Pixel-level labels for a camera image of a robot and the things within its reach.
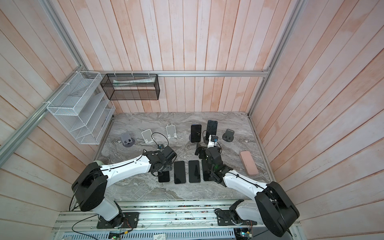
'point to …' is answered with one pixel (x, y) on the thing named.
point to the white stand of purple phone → (171, 131)
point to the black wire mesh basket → (131, 86)
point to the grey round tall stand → (205, 141)
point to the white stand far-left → (147, 135)
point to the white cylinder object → (99, 162)
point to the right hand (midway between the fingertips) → (204, 143)
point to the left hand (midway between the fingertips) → (165, 168)
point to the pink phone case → (249, 164)
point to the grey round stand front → (127, 141)
